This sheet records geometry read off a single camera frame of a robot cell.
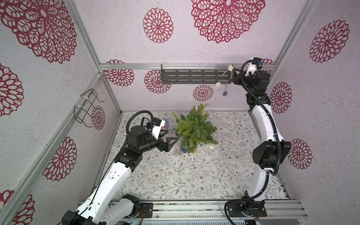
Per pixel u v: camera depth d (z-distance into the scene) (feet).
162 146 2.01
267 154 1.72
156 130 1.97
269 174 1.91
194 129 2.38
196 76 3.27
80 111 2.41
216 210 2.48
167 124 3.51
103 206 1.39
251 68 2.21
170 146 2.05
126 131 1.72
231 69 2.52
